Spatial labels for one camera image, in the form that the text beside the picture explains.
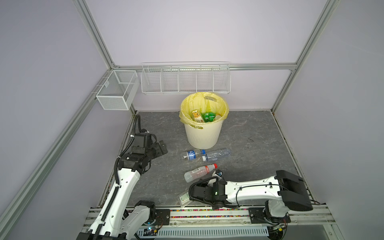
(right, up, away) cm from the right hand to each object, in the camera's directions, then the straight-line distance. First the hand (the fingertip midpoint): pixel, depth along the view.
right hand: (199, 191), depth 77 cm
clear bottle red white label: (-1, +40, +16) cm, 43 cm away
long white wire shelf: (-9, +66, +22) cm, 70 cm away
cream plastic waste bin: (+4, +27, +17) cm, 32 cm away
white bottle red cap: (-2, +8, +6) cm, 10 cm away
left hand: (-21, +22, -1) cm, 30 cm away
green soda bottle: (+6, +40, +19) cm, 45 cm away
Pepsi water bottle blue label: (-5, +16, +14) cm, 22 cm away
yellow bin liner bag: (+3, +50, +19) cm, 53 cm away
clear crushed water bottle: (+9, +16, +14) cm, 23 cm away
